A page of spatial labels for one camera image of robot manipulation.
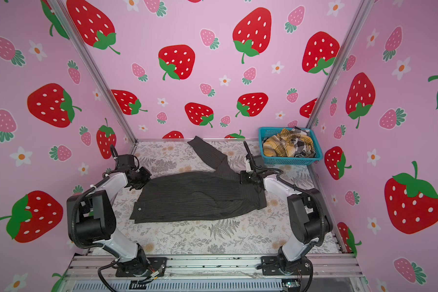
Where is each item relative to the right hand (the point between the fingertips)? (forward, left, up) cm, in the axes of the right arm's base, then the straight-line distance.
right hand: (241, 175), depth 94 cm
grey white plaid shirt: (+19, -33, +4) cm, 38 cm away
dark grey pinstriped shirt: (-12, +36, -7) cm, 38 cm away
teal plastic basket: (+16, -25, -3) cm, 30 cm away
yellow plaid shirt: (+24, -22, +2) cm, 33 cm away
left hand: (-5, +48, 0) cm, 49 cm away
